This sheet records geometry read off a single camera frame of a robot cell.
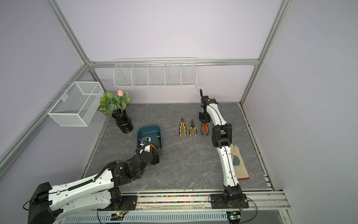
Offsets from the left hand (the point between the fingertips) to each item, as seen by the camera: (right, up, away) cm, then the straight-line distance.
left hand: (154, 149), depth 77 cm
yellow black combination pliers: (-1, +4, +19) cm, 19 cm away
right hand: (+33, +15, +31) cm, 48 cm away
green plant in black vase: (-27, +26, +9) cm, 38 cm away
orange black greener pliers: (+31, +11, +28) cm, 43 cm away
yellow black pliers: (+15, +13, +29) cm, 35 cm away
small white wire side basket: (-48, +25, +7) cm, 54 cm away
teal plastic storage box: (-9, +7, +25) cm, 27 cm away
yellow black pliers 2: (+23, +11, +28) cm, 38 cm away
